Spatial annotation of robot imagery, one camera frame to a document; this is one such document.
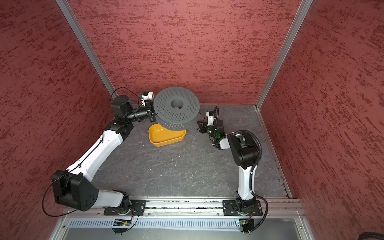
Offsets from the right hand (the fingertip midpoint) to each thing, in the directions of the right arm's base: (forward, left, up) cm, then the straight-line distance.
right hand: (197, 123), depth 98 cm
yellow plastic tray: (-4, +26, -9) cm, 28 cm away
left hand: (-14, +14, +28) cm, 34 cm away
